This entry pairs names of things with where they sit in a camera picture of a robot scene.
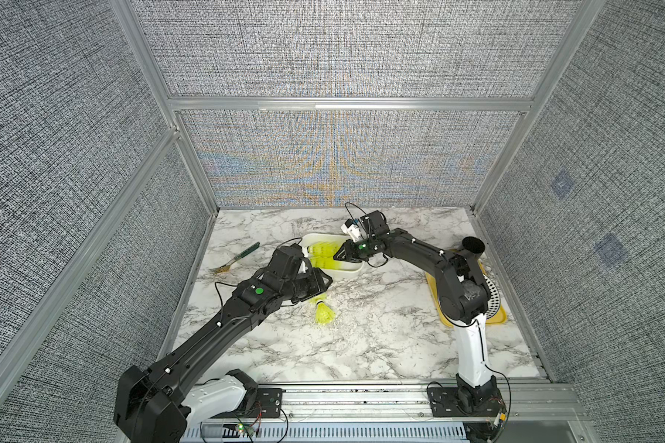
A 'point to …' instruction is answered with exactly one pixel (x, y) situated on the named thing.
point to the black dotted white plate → (494, 301)
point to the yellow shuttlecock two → (325, 263)
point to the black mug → (474, 245)
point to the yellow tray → (500, 317)
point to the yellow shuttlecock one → (326, 248)
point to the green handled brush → (225, 267)
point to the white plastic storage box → (347, 267)
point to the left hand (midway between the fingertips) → (334, 280)
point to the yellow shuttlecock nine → (323, 314)
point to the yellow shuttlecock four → (321, 297)
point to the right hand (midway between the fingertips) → (335, 250)
